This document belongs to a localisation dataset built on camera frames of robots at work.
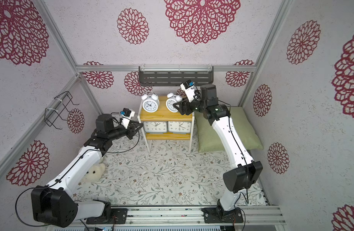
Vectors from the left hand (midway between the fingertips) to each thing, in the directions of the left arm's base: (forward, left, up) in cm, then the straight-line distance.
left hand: (141, 124), depth 77 cm
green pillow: (+2, -40, -20) cm, 45 cm away
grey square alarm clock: (+5, -6, -9) cm, 12 cm away
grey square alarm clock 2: (+5, -20, -9) cm, 22 cm away
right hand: (+6, -20, +12) cm, 24 cm away
